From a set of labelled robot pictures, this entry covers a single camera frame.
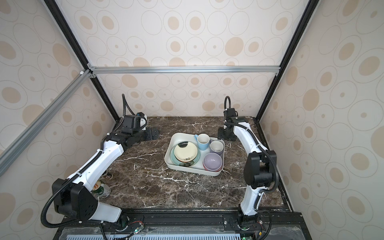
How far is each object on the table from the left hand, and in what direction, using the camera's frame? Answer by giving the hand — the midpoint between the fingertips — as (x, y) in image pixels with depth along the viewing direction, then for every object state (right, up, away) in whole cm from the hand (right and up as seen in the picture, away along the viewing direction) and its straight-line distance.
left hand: (157, 129), depth 81 cm
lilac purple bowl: (+32, -20, +11) cm, 39 cm away
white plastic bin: (+7, -6, +21) cm, 23 cm away
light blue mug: (+26, -7, +17) cm, 32 cm away
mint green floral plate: (+11, -21, +11) cm, 26 cm away
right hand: (+39, -4, +10) cm, 40 cm away
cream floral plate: (+15, -14, +14) cm, 25 cm away
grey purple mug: (+35, -11, +18) cm, 41 cm away
